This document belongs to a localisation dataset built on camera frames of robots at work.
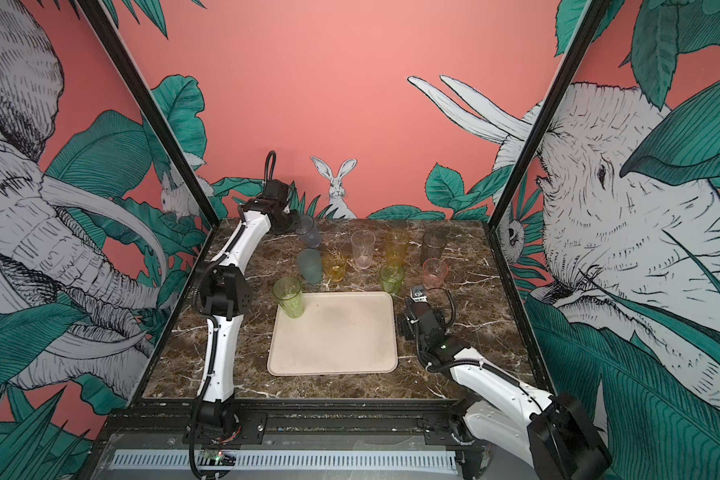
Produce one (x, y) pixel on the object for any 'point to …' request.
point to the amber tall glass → (396, 242)
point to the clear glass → (363, 242)
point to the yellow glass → (334, 265)
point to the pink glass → (434, 272)
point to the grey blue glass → (309, 231)
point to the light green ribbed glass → (287, 290)
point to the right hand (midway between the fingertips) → (412, 308)
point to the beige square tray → (339, 333)
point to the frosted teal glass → (309, 263)
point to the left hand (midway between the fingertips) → (297, 218)
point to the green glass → (391, 276)
